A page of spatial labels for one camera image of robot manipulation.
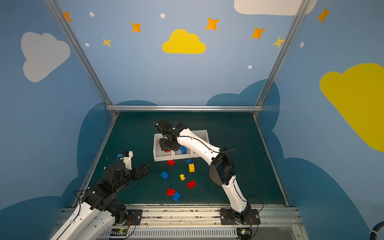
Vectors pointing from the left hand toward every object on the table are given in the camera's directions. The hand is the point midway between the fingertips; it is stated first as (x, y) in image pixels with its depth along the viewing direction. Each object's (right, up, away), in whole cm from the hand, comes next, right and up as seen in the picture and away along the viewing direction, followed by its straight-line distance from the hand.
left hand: (144, 164), depth 77 cm
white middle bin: (+15, +2, +18) cm, 23 cm away
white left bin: (+3, +1, +20) cm, 20 cm away
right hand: (+10, +9, +8) cm, 15 cm away
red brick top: (+11, -3, +16) cm, 20 cm away
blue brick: (+8, -10, +11) cm, 17 cm away
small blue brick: (+23, -3, +16) cm, 28 cm away
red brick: (+25, -14, +8) cm, 29 cm away
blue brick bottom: (+16, -19, +3) cm, 25 cm away
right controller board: (+52, -34, -4) cm, 62 cm away
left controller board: (-12, -33, -4) cm, 35 cm away
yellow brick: (+24, -6, +14) cm, 29 cm away
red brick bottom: (+13, -17, +5) cm, 22 cm away
